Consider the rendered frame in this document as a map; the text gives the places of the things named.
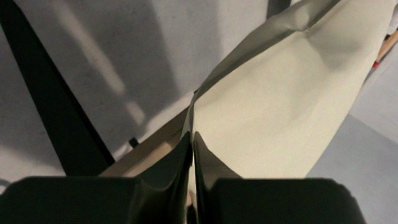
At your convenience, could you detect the cream pillow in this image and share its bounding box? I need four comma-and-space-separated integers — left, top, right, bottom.
180, 0, 396, 222

